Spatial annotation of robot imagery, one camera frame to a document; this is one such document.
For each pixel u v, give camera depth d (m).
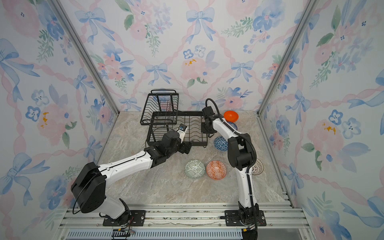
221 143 1.00
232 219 0.73
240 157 0.58
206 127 0.81
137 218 0.74
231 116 1.13
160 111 1.10
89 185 0.43
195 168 0.90
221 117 0.74
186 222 0.74
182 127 0.71
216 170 0.88
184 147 0.73
